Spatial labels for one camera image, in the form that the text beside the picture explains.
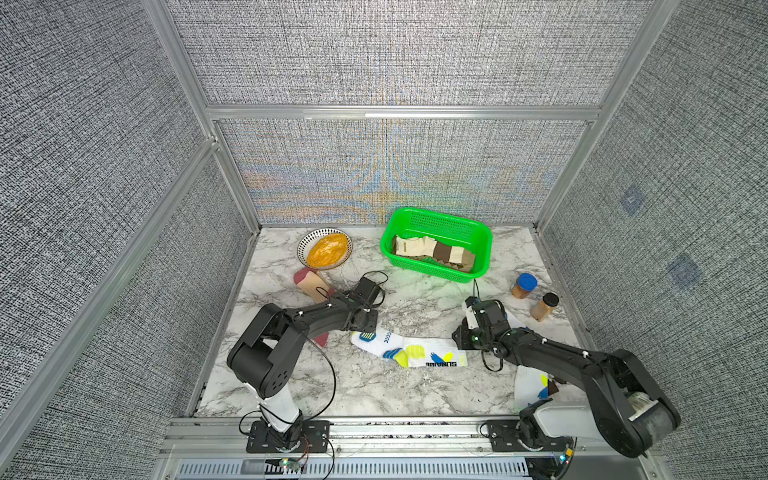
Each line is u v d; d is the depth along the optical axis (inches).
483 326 28.3
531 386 32.0
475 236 43.3
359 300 28.9
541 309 35.2
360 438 29.4
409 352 34.0
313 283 39.6
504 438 28.4
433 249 42.9
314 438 28.8
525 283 37.9
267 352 18.4
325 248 40.7
